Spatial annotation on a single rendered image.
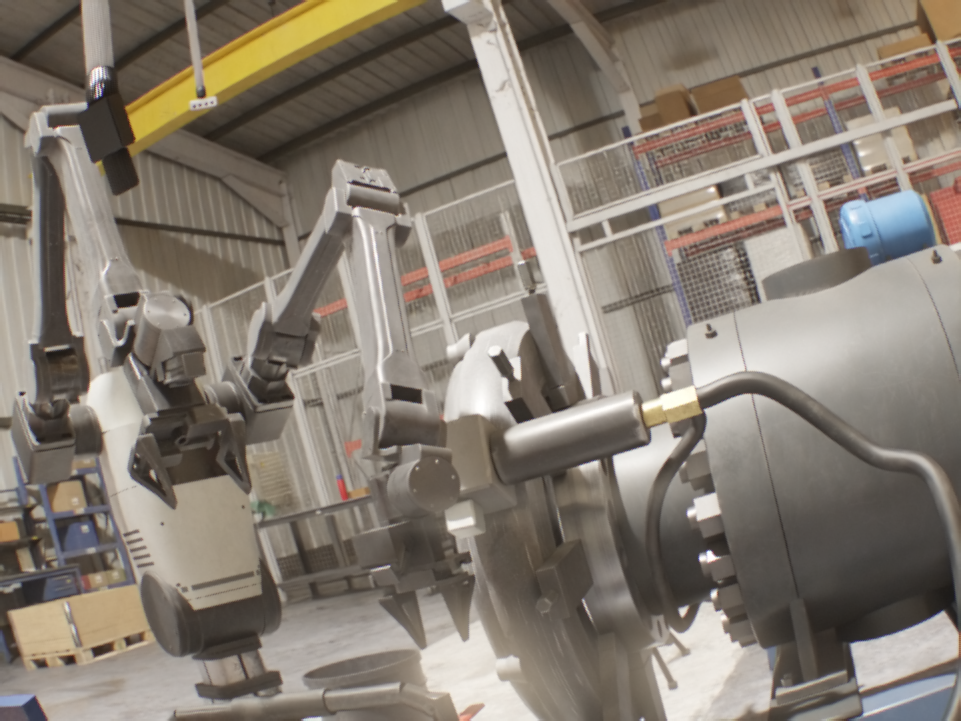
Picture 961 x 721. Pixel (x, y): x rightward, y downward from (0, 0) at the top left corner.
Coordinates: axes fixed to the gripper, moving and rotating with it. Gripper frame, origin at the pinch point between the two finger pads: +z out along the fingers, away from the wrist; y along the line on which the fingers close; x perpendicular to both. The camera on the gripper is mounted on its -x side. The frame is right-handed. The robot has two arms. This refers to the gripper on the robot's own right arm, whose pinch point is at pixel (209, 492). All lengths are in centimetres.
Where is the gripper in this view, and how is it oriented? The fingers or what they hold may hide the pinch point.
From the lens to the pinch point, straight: 111.3
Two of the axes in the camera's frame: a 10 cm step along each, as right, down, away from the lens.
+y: 7.2, -1.2, 6.8
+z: 5.5, 7.0, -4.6
